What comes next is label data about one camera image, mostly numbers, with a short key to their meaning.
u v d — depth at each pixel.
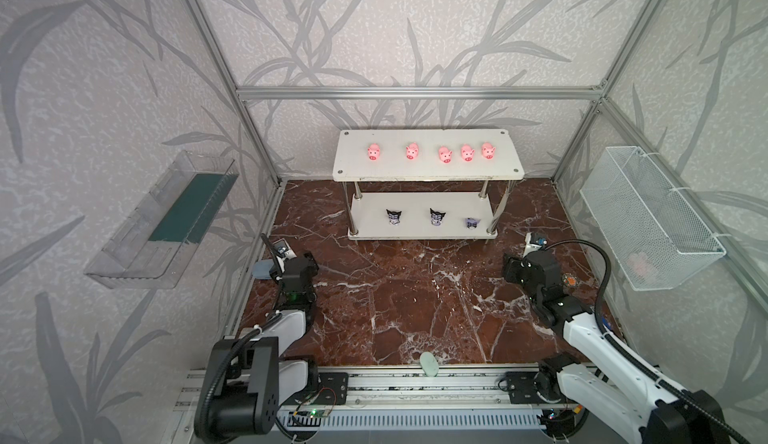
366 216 0.97
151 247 0.63
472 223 0.96
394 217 0.96
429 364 0.76
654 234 0.63
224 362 0.41
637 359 0.46
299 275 0.66
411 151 0.77
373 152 0.77
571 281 0.93
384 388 0.75
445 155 0.77
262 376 0.43
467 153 0.77
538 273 0.61
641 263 0.74
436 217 0.96
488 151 0.77
